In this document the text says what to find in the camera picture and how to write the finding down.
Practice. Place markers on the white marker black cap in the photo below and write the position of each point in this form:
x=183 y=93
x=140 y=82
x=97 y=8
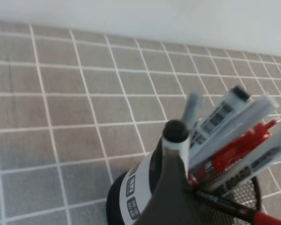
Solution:
x=176 y=141

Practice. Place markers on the translucent white marker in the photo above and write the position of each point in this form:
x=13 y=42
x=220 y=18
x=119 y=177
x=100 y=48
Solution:
x=233 y=128

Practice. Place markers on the white marker black end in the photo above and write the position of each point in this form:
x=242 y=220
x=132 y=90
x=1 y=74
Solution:
x=252 y=164

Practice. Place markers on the grey marker black cap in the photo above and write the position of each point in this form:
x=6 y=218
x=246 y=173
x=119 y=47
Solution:
x=232 y=102

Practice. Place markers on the black mesh pen holder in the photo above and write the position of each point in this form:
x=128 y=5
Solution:
x=132 y=191

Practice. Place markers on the red gel pen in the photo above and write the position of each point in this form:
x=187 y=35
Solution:
x=231 y=153

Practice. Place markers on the silver grey pen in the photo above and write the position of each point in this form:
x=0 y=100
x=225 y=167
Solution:
x=192 y=107

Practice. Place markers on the grey checked tablecloth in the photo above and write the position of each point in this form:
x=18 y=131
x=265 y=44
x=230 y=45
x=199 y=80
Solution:
x=79 y=108

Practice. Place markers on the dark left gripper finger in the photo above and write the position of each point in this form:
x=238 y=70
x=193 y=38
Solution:
x=166 y=206

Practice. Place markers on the black red pen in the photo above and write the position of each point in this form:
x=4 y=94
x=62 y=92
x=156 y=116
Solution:
x=234 y=209

